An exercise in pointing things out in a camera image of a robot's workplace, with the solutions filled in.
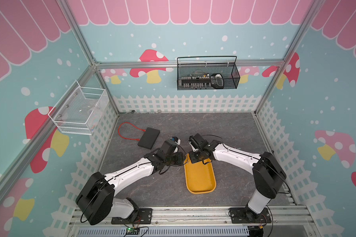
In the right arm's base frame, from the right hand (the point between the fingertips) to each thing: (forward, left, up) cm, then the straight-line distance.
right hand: (192, 156), depth 88 cm
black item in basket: (+37, -16, +28) cm, 48 cm away
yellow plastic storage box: (-10, -5, -7) cm, 13 cm away
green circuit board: (-36, +31, -9) cm, 48 cm away
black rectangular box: (+18, +30, -5) cm, 35 cm away
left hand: (-3, +5, +3) cm, 7 cm away
